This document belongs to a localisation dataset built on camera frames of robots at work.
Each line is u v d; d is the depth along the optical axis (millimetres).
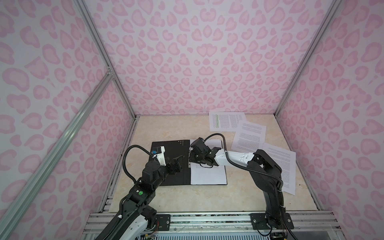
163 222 734
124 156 530
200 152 719
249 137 1072
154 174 567
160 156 674
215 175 879
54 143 577
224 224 736
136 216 526
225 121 1174
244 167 474
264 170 534
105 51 841
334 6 691
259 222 725
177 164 676
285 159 952
